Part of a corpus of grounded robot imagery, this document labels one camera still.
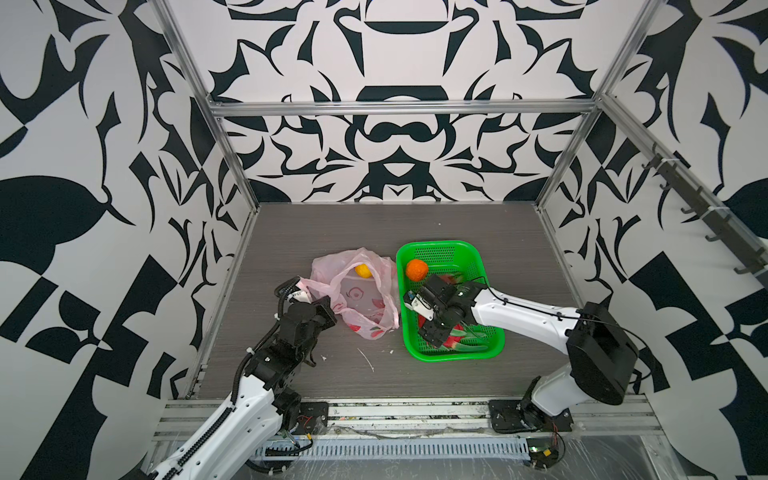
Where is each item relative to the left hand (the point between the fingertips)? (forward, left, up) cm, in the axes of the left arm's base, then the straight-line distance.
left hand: (328, 293), depth 80 cm
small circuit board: (-35, -51, -15) cm, 64 cm away
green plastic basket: (+16, -40, -10) cm, 45 cm away
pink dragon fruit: (+9, -35, -9) cm, 37 cm away
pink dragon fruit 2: (-11, -36, -9) cm, 39 cm away
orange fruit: (+11, -25, -8) cm, 29 cm away
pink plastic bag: (+9, -8, -14) cm, 18 cm away
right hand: (-4, -28, -10) cm, 30 cm away
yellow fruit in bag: (+13, -9, -10) cm, 19 cm away
